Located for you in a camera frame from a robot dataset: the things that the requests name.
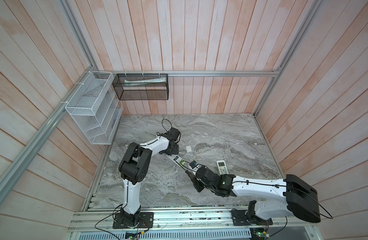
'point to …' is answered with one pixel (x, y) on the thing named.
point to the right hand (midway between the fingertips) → (192, 178)
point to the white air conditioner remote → (222, 167)
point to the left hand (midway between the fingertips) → (170, 153)
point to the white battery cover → (188, 148)
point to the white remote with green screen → (178, 160)
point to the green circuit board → (132, 238)
